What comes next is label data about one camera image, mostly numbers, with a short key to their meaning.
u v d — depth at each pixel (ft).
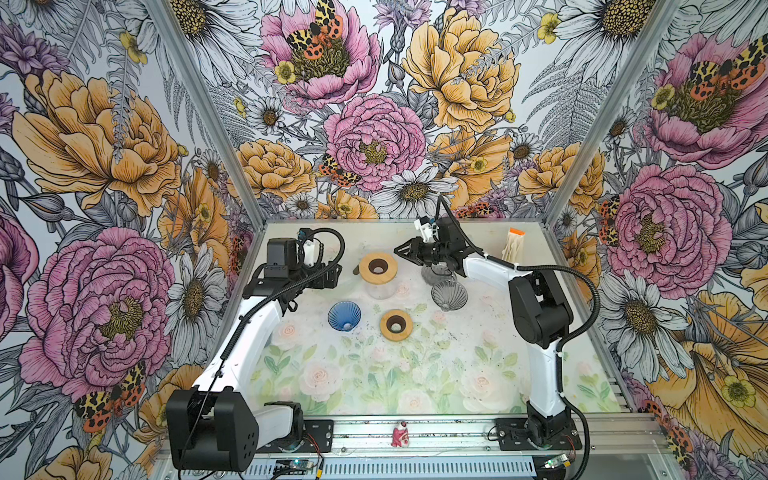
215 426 1.28
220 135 3.10
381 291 3.23
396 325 3.07
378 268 3.12
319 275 1.89
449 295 3.18
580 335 1.73
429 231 3.00
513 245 3.34
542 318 1.83
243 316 1.63
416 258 2.84
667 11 2.34
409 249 2.93
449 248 2.62
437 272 2.83
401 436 2.34
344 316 3.00
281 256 2.03
